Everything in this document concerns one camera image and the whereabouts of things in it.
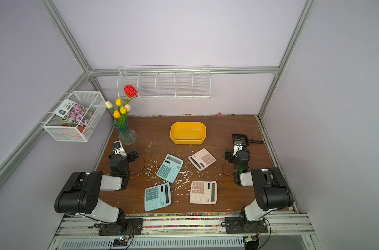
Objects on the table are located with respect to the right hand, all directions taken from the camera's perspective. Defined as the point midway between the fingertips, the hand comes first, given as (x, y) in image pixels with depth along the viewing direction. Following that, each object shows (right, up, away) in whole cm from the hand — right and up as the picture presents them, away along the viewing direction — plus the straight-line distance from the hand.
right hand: (236, 147), depth 95 cm
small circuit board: (-60, -42, -23) cm, 77 cm away
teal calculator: (-40, -12, -3) cm, 42 cm away
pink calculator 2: (-20, -23, -12) cm, 33 cm away
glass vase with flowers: (-69, +7, +5) cm, 70 cm away
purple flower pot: (-82, +17, -20) cm, 86 cm away
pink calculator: (-21, -8, +1) cm, 22 cm away
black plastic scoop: (+9, +4, +11) cm, 14 cm away
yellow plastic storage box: (-30, +9, +12) cm, 33 cm away
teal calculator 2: (-45, -25, -14) cm, 53 cm away
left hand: (-66, 0, -4) cm, 66 cm away
